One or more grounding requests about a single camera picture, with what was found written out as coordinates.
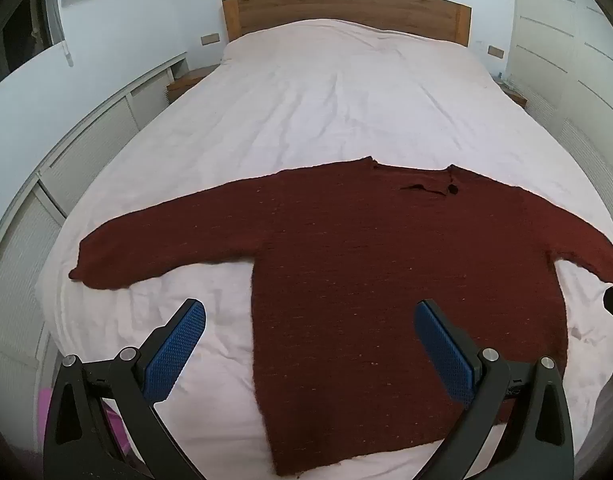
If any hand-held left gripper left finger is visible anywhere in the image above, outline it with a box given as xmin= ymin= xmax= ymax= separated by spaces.
xmin=43 ymin=298 xmax=207 ymax=480

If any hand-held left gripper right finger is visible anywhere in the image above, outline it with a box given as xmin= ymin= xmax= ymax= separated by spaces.
xmin=414 ymin=299 xmax=575 ymax=480

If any dark red knit sweater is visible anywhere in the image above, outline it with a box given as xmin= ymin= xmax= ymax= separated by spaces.
xmin=68 ymin=156 xmax=613 ymax=477

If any pink object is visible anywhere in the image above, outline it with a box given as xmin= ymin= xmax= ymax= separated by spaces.
xmin=36 ymin=387 xmax=133 ymax=463

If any white low slatted cabinet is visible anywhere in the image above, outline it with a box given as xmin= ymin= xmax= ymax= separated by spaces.
xmin=0 ymin=52 xmax=192 ymax=461

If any wooden nightstand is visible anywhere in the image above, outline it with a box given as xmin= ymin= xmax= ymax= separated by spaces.
xmin=166 ymin=64 xmax=221 ymax=104
xmin=501 ymin=83 xmax=529 ymax=109

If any white panelled wardrobe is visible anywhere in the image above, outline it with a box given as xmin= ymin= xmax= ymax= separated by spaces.
xmin=503 ymin=0 xmax=613 ymax=223

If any window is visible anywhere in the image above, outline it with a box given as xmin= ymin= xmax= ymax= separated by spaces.
xmin=0 ymin=0 xmax=74 ymax=73

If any wooden headboard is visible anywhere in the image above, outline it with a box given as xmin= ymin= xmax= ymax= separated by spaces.
xmin=221 ymin=0 xmax=473 ymax=49

